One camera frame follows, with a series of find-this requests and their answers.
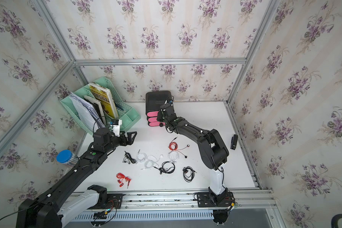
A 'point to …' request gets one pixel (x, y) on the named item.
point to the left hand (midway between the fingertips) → (132, 133)
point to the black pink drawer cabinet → (154, 100)
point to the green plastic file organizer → (128, 115)
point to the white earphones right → (173, 156)
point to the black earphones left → (128, 157)
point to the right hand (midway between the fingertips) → (160, 113)
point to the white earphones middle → (151, 161)
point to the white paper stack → (88, 117)
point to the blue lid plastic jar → (67, 156)
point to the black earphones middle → (162, 170)
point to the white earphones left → (141, 157)
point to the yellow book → (104, 95)
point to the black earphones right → (188, 174)
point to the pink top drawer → (150, 113)
